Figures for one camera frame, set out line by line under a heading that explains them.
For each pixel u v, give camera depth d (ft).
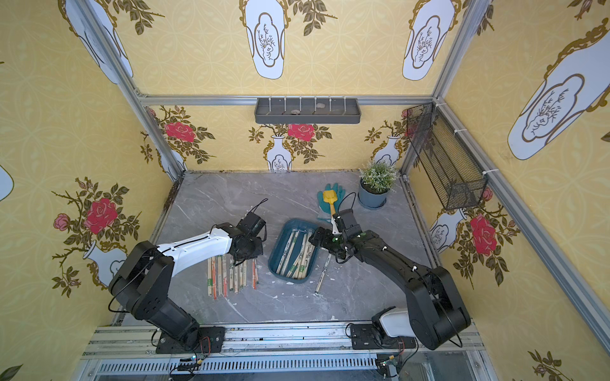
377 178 3.13
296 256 3.02
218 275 2.86
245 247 2.23
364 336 2.43
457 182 2.84
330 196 3.59
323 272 2.88
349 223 2.25
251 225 2.39
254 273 2.81
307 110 3.03
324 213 3.43
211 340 2.39
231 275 2.84
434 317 1.38
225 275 2.86
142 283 1.47
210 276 2.86
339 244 2.40
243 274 2.88
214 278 2.82
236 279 2.81
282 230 3.11
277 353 2.35
